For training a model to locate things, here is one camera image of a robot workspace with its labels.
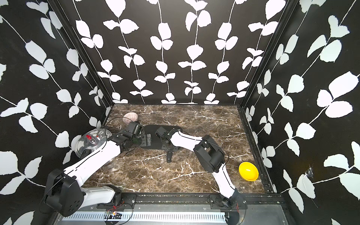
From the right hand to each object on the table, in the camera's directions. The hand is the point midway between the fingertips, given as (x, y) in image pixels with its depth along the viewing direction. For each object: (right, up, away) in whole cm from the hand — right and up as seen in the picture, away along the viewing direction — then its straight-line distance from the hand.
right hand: (169, 147), depth 94 cm
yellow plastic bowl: (+49, -12, -11) cm, 52 cm away
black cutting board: (-6, +6, -16) cm, 18 cm away
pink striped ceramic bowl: (-32, +21, +14) cm, 41 cm away
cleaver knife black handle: (0, -4, -3) cm, 5 cm away
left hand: (-14, +8, -9) cm, 18 cm away
